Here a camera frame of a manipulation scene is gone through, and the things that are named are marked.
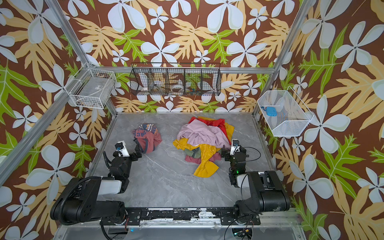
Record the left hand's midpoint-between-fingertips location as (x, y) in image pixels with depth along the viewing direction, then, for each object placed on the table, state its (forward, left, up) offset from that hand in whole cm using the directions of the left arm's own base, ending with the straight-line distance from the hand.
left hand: (128, 143), depth 87 cm
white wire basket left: (+25, +21, +20) cm, 39 cm away
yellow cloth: (-11, -47, -7) cm, 49 cm away
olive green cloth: (-1, -40, -8) cm, 41 cm away
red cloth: (+21, -57, -5) cm, 61 cm away
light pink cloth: (+8, -41, +1) cm, 42 cm away
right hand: (+2, -62, -3) cm, 62 cm away
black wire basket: (+39, -27, +18) cm, 51 cm away
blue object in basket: (+14, -83, +14) cm, 85 cm away
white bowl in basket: (+36, -27, +13) cm, 47 cm away
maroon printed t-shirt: (+9, -9, -6) cm, 14 cm away
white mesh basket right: (+12, -90, +15) cm, 92 cm away
